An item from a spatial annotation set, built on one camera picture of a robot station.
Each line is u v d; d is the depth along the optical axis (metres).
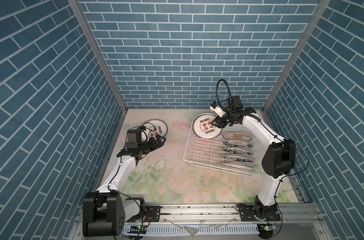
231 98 0.72
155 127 1.07
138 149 0.64
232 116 0.68
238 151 0.94
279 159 0.50
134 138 0.65
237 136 0.96
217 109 0.81
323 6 0.71
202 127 0.99
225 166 0.87
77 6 0.69
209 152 0.95
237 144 0.98
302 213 0.76
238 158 0.85
